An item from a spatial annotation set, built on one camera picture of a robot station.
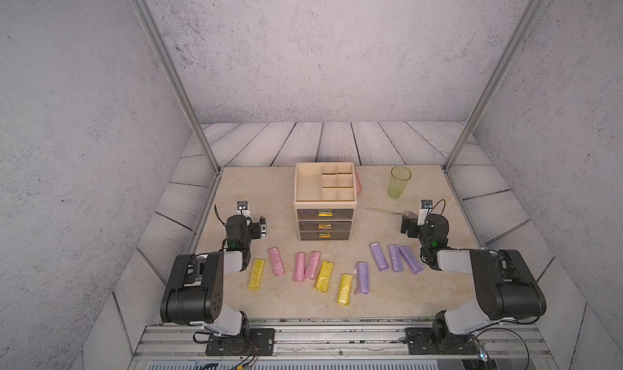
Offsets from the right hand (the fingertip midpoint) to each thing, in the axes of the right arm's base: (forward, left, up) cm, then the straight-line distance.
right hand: (419, 215), depth 94 cm
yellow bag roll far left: (-21, +60, -5) cm, 64 cm away
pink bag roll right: (-20, +41, -5) cm, 46 cm away
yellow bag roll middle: (-22, +36, -6) cm, 43 cm away
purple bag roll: (-17, +15, -7) cm, 24 cm away
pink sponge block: (+24, +21, -7) cm, 32 cm away
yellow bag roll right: (-23, +29, -6) cm, 38 cm away
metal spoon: (+8, +11, -8) cm, 15 cm away
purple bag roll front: (-22, +23, -6) cm, 32 cm away
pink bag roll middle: (-20, +45, -6) cm, 50 cm away
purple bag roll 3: (-18, +4, -5) cm, 19 cm away
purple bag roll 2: (-14, +10, -7) cm, 19 cm away
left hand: (-1, +64, +1) cm, 64 cm away
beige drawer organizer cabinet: (-2, +36, +15) cm, 39 cm away
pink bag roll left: (-18, +53, -5) cm, 56 cm away
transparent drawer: (-8, +36, -2) cm, 37 cm away
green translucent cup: (+13, +6, +5) cm, 16 cm away
